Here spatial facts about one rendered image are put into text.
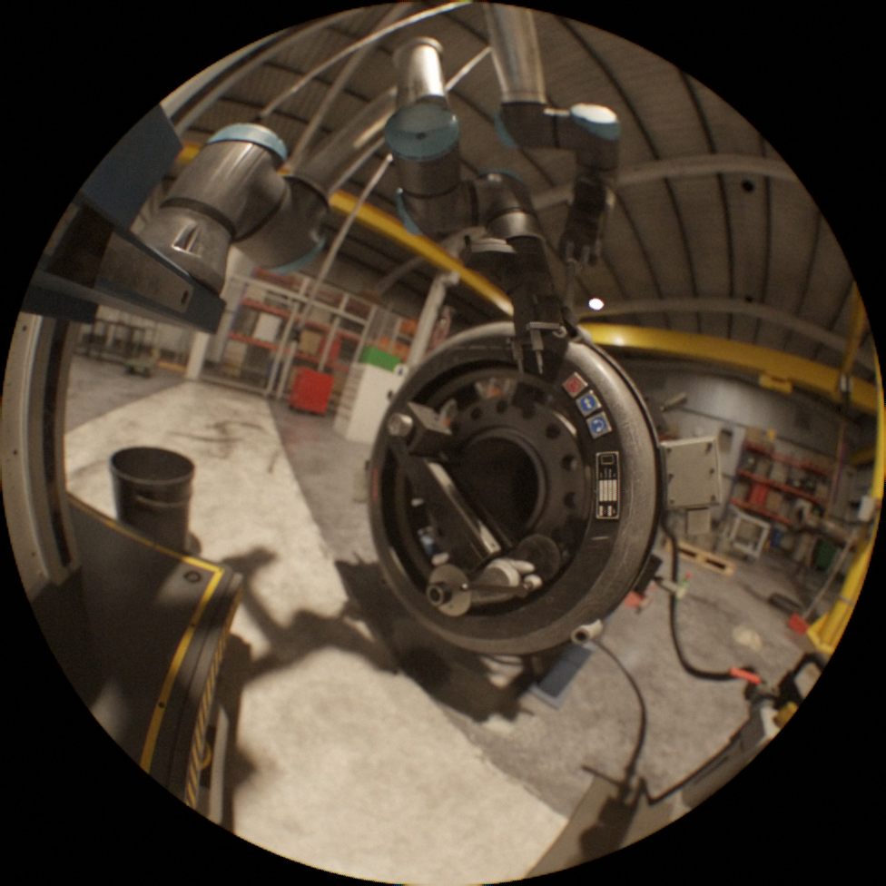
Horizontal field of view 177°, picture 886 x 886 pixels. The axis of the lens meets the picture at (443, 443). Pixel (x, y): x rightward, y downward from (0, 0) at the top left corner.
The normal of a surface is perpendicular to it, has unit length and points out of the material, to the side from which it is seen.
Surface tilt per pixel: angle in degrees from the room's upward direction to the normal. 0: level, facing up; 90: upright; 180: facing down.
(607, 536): 90
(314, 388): 90
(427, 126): 95
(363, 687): 0
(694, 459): 90
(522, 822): 0
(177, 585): 0
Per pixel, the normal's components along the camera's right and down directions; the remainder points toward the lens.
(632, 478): -0.54, -0.16
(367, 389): 0.60, 0.26
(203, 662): 0.30, -0.95
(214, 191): 0.83, 0.30
